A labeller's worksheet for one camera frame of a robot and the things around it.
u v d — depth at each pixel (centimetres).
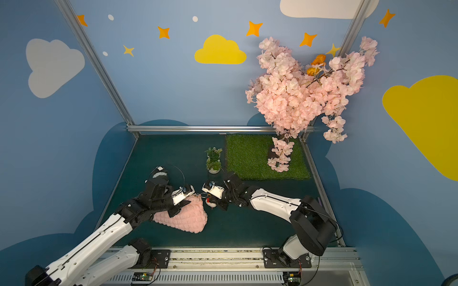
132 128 117
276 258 75
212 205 84
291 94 68
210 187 72
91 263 44
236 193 65
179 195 65
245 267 75
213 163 101
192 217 76
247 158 108
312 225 44
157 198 59
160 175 96
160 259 75
